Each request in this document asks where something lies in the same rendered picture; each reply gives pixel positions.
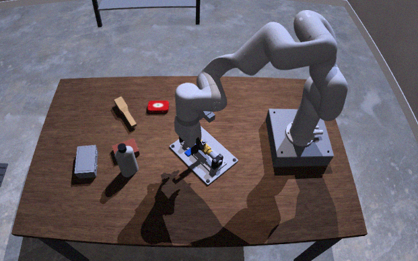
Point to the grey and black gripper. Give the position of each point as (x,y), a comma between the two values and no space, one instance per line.
(190,135)

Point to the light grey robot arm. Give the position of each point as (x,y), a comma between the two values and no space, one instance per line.
(326,88)

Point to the grey rectangular case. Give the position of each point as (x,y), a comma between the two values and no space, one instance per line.
(86,161)

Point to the grey bottle with black cap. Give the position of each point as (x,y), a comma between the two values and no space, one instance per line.
(125,158)

